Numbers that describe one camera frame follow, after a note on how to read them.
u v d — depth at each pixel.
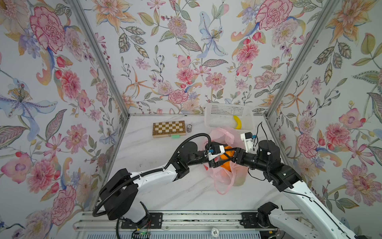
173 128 1.10
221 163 0.66
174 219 0.75
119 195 0.42
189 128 1.08
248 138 0.63
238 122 1.14
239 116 1.18
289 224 0.55
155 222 0.73
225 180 0.81
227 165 0.86
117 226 0.73
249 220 0.73
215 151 0.56
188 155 0.57
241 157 0.60
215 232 0.66
